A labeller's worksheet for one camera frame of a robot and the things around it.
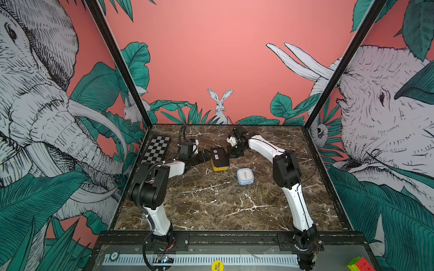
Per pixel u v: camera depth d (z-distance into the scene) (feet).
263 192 2.93
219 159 3.21
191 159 2.72
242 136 2.60
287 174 2.01
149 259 2.30
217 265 2.25
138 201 1.51
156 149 3.40
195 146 2.69
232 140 3.13
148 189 1.59
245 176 3.04
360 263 2.17
